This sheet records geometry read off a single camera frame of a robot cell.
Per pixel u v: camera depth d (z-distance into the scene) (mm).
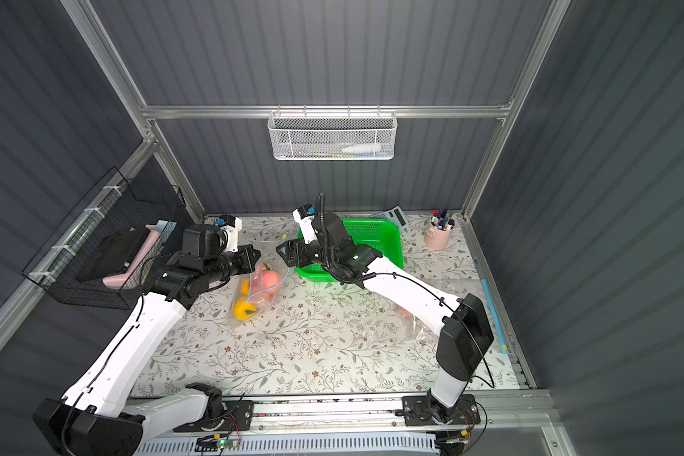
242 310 867
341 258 576
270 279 824
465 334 420
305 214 655
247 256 642
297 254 651
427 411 659
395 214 1183
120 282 640
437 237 1049
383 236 1103
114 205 761
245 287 909
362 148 912
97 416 378
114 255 681
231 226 657
